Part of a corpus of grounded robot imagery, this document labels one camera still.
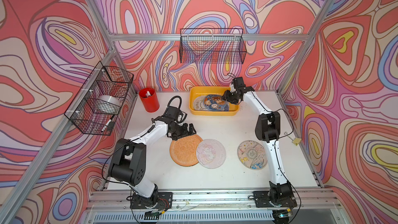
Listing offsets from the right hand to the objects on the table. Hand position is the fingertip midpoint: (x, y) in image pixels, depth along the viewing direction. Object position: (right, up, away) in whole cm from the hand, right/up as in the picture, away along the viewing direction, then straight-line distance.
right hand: (224, 101), depth 106 cm
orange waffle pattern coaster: (-27, -29, -17) cm, 44 cm away
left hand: (-22, -20, -18) cm, 35 cm away
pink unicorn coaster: (-11, -31, -18) cm, 38 cm away
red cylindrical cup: (-51, +1, -5) cm, 51 cm away
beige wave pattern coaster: (+13, -32, -18) cm, 39 cm away
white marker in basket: (-61, -12, -35) cm, 71 cm away
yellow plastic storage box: (-21, +8, +10) cm, 25 cm away
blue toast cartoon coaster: (-5, -1, +4) cm, 7 cm away
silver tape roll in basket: (-59, -3, -37) cm, 70 cm away
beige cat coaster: (-18, -1, +5) cm, 19 cm away
